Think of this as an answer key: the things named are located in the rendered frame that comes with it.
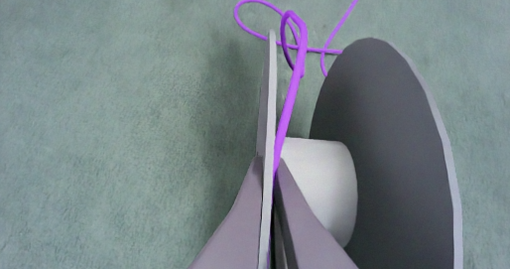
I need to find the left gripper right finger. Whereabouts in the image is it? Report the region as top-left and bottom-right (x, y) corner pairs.
(270, 157), (358, 269)

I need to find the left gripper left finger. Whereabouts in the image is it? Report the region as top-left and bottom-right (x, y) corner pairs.
(188, 156), (263, 269)

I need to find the purple cable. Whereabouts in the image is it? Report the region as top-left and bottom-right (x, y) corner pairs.
(234, 0), (357, 217)

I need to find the dark grey cable reel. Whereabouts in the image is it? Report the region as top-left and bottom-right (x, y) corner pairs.
(255, 29), (464, 269)

